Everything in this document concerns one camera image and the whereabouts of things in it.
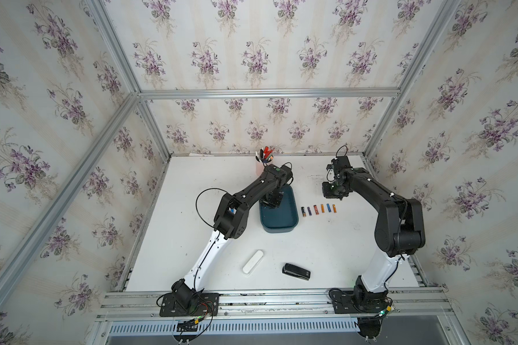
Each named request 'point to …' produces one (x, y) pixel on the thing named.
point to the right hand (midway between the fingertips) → (329, 193)
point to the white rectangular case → (252, 261)
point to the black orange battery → (303, 213)
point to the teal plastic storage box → (284, 218)
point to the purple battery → (309, 210)
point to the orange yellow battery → (322, 208)
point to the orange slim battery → (334, 208)
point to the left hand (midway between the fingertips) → (271, 207)
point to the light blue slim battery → (329, 208)
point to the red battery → (316, 209)
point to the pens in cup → (265, 156)
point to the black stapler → (292, 269)
